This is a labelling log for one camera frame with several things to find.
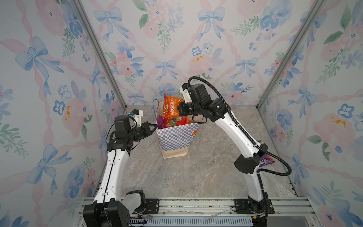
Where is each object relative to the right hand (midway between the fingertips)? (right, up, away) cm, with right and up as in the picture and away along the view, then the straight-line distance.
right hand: (178, 106), depth 72 cm
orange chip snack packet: (-4, 0, 0) cm, 4 cm away
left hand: (-11, -9, +2) cm, 14 cm away
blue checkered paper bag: (-1, -19, +8) cm, 21 cm away
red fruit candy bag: (-2, -7, +8) cm, 11 cm away
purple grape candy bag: (-12, -8, +17) cm, 22 cm away
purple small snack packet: (+55, -32, +16) cm, 66 cm away
